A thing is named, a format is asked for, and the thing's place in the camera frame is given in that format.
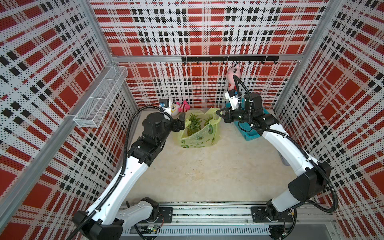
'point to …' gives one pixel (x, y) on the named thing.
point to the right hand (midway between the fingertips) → (219, 112)
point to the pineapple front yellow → (194, 125)
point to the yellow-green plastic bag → (205, 136)
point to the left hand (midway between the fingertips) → (178, 113)
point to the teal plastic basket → (246, 129)
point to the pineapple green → (207, 121)
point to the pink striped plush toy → (177, 108)
